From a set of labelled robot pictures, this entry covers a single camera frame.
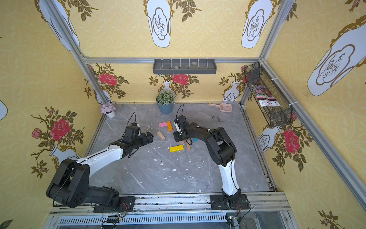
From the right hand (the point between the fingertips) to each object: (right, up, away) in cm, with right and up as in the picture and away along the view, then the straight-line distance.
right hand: (177, 138), depth 100 cm
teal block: (+10, +4, -31) cm, 33 cm away
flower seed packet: (+48, +25, -24) cm, 59 cm away
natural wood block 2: (+8, -5, -5) cm, 11 cm away
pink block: (-11, +9, +7) cm, 16 cm away
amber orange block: (-6, +8, +6) cm, 12 cm away
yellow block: (0, -6, -5) cm, 8 cm away
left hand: (-17, +2, -8) cm, 19 cm away
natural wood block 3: (+3, -2, -6) cm, 7 cm away
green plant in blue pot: (-9, +26, +4) cm, 28 cm away
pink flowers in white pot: (-51, +21, +5) cm, 55 cm away
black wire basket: (+60, +17, -16) cm, 64 cm away
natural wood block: (-12, +2, +1) cm, 12 cm away
